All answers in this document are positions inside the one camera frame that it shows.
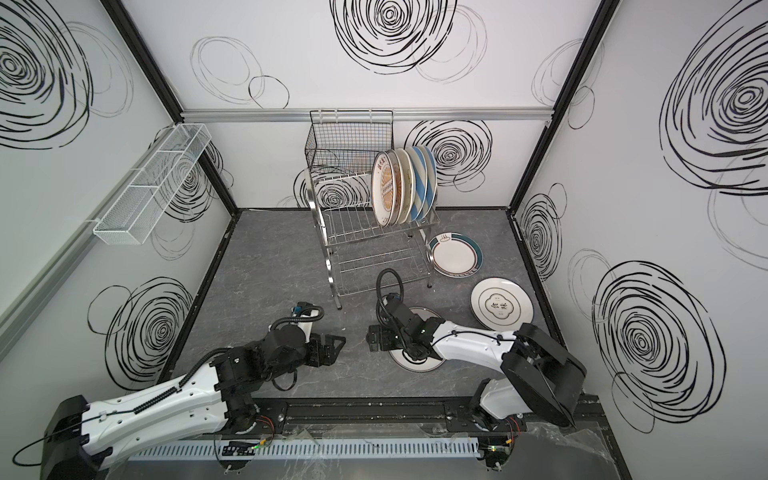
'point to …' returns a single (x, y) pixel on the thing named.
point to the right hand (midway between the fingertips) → (373, 342)
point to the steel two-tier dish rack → (362, 254)
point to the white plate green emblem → (501, 303)
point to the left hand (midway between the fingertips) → (338, 341)
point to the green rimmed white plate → (454, 255)
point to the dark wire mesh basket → (348, 139)
